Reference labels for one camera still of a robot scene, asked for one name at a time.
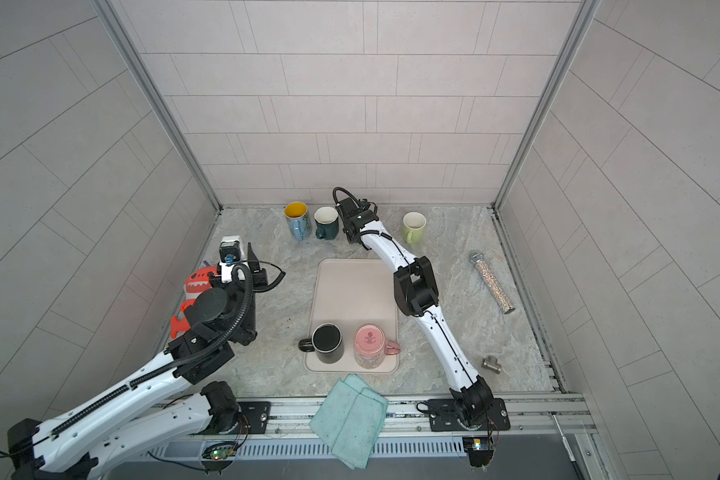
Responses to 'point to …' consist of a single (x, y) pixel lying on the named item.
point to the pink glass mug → (370, 346)
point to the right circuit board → (478, 449)
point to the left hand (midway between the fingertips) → (250, 243)
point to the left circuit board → (217, 457)
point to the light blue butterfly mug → (298, 220)
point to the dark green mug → (326, 220)
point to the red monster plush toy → (197, 282)
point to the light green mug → (414, 223)
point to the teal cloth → (349, 421)
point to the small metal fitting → (491, 363)
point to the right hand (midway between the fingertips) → (364, 233)
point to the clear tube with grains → (502, 300)
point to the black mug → (326, 341)
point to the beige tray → (352, 293)
